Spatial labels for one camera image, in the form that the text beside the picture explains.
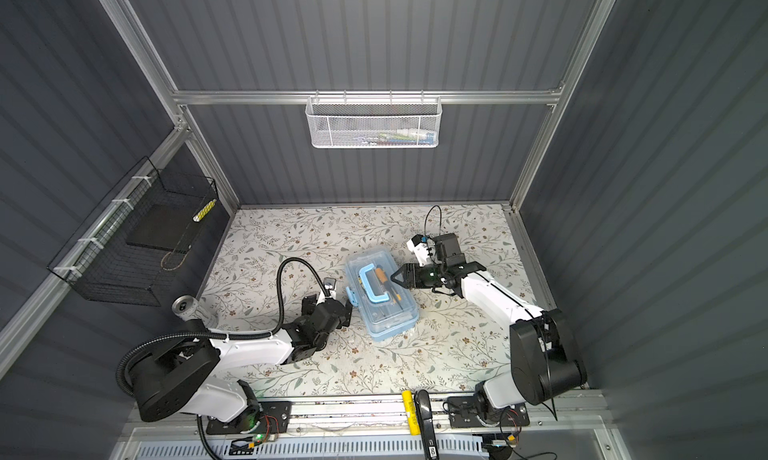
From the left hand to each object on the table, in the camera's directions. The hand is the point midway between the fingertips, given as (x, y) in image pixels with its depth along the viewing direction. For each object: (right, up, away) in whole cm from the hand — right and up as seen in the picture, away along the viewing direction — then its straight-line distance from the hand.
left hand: (333, 299), depth 89 cm
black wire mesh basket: (-46, +16, -17) cm, 51 cm away
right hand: (+21, +7, -4) cm, 22 cm away
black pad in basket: (-42, +22, -11) cm, 49 cm away
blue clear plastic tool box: (+16, -1, -5) cm, 17 cm away
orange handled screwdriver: (+15, +7, 0) cm, 16 cm away
